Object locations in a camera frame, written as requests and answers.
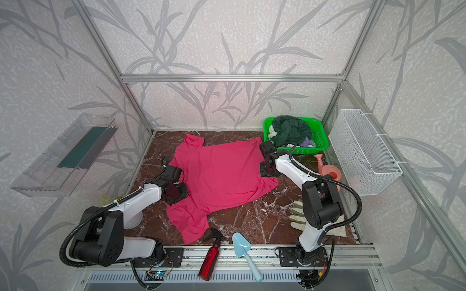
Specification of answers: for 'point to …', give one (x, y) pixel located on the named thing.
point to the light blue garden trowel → (241, 245)
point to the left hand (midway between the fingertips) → (189, 188)
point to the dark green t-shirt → (289, 129)
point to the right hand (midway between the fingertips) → (267, 166)
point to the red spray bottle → (210, 257)
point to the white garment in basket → (272, 132)
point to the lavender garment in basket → (306, 142)
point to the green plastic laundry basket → (318, 135)
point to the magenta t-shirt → (218, 176)
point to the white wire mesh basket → (364, 159)
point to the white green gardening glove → (297, 218)
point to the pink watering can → (329, 170)
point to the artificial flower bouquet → (107, 199)
